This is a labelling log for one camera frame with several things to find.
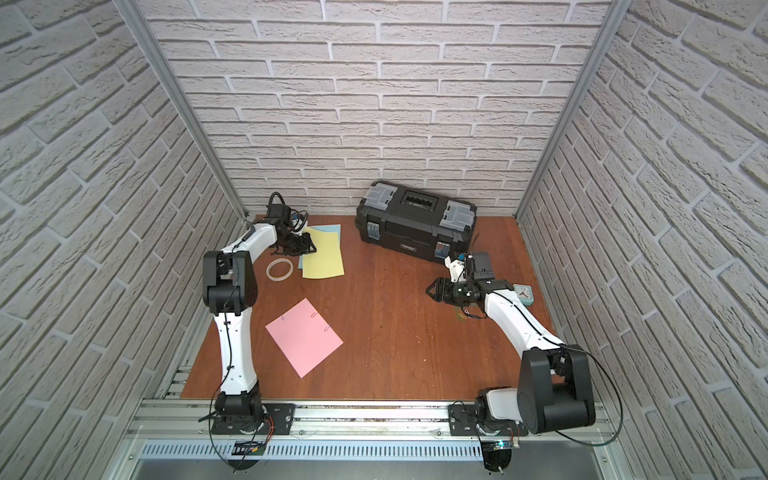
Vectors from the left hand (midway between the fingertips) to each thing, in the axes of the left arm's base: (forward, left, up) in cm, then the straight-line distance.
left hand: (316, 243), depth 106 cm
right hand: (-24, -41, +7) cm, 48 cm away
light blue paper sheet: (+11, -3, -4) cm, 13 cm away
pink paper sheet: (-31, 0, -8) cm, 32 cm away
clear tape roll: (-12, +11, -4) cm, 17 cm away
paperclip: (-31, -7, -4) cm, 32 cm away
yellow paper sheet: (-5, -4, -4) cm, 8 cm away
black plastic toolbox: (-2, -34, +14) cm, 37 cm away
